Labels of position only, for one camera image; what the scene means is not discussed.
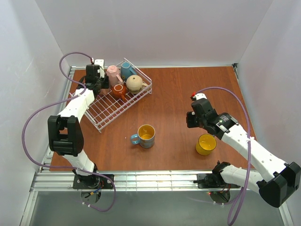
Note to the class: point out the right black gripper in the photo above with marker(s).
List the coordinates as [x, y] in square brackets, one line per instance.
[191, 120]

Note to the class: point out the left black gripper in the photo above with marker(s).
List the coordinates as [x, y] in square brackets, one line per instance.
[103, 82]

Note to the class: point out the blue mug with yellow inside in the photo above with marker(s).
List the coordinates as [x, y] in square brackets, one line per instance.
[145, 136]

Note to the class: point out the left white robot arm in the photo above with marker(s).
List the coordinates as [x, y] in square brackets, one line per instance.
[64, 131]

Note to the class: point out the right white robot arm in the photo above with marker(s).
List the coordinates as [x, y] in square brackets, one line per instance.
[274, 179]

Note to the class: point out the salmon pink dotted mug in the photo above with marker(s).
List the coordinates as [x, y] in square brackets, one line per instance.
[104, 91]

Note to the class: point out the light pink faceted mug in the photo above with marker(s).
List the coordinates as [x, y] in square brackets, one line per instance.
[114, 75]

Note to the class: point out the small orange cup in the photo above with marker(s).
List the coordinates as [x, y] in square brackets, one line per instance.
[119, 91]

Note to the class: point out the teal dotted mug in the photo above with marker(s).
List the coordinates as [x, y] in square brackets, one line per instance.
[126, 71]

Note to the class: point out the beige round mug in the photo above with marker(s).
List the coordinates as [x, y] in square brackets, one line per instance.
[135, 84]

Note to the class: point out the aluminium frame rail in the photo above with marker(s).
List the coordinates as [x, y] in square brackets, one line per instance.
[131, 180]

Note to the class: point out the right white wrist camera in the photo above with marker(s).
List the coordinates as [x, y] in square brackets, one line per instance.
[197, 96]

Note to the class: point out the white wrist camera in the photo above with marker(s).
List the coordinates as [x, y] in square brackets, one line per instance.
[100, 63]
[197, 96]

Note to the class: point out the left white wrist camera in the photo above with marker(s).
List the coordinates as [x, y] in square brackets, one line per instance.
[100, 63]

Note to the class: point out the white wire dish rack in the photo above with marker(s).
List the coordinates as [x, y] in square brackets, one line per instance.
[106, 108]

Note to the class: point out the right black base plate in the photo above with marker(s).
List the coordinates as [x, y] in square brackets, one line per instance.
[210, 180]

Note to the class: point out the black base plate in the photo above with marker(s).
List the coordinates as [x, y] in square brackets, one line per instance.
[210, 180]
[91, 182]

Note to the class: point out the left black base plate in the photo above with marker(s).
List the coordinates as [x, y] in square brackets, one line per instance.
[91, 182]

